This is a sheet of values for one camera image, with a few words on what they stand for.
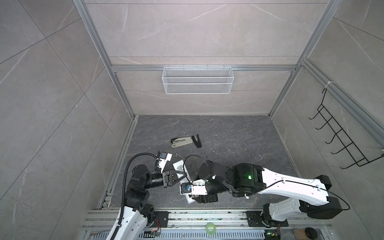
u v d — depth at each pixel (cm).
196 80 101
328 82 70
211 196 50
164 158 63
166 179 58
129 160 95
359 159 59
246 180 39
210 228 71
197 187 47
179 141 101
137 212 52
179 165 64
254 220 72
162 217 73
